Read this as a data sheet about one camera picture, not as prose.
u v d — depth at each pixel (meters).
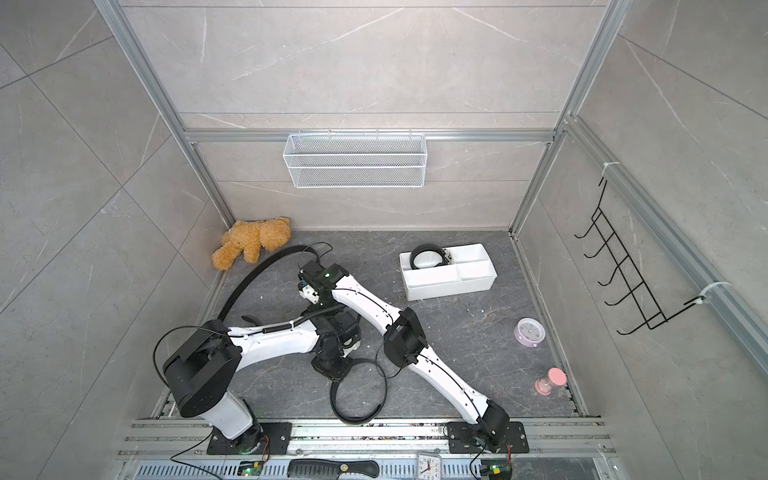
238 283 1.03
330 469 0.70
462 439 0.73
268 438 0.73
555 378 0.74
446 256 1.03
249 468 0.71
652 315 0.58
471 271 1.05
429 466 0.69
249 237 1.07
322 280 0.72
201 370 0.45
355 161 1.01
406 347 0.67
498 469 0.71
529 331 0.90
